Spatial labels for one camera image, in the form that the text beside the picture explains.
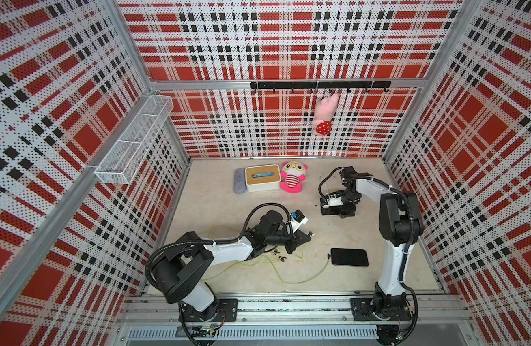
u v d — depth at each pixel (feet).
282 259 2.82
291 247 2.37
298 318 2.41
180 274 1.43
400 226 1.80
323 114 3.06
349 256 2.82
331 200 2.97
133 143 2.47
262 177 3.54
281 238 2.36
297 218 2.34
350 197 2.80
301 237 2.55
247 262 2.76
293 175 3.45
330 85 2.90
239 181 3.53
